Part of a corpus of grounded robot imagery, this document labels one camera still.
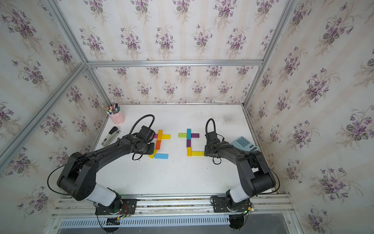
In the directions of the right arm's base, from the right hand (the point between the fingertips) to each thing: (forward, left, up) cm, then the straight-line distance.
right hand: (212, 152), depth 94 cm
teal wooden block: (+13, +16, +1) cm, 20 cm away
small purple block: (+11, +12, +2) cm, 16 cm away
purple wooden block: (+6, +16, +1) cm, 17 cm away
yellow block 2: (-5, +39, +2) cm, 39 cm away
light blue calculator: (+5, -21, +2) cm, 22 cm away
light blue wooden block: (-3, +34, -1) cm, 34 cm away
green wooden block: (+12, +21, +1) cm, 24 cm away
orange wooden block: (+3, +36, +2) cm, 37 cm away
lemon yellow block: (-2, +10, +1) cm, 10 cm away
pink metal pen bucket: (+21, +66, +8) cm, 70 cm away
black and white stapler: (+11, +68, +4) cm, 69 cm away
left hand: (-2, +38, +5) cm, 39 cm away
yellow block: (+13, +33, -2) cm, 35 cm away
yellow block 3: (-1, +15, +1) cm, 15 cm away
